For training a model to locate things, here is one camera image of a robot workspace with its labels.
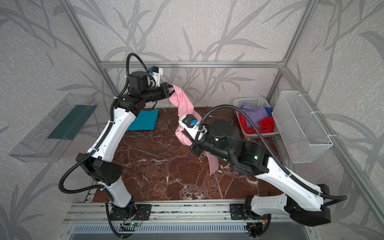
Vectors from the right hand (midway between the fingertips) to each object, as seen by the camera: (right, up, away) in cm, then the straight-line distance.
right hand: (183, 125), depth 54 cm
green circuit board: (-26, -48, +17) cm, 57 cm away
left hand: (-4, +20, +16) cm, 26 cm away
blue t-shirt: (+55, +9, +51) cm, 76 cm away
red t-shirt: (+50, -1, +45) cm, 67 cm away
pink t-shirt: (-1, +9, +19) cm, 21 cm away
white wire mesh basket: (+49, -4, +9) cm, 50 cm away
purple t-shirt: (+46, +6, +54) cm, 71 cm away
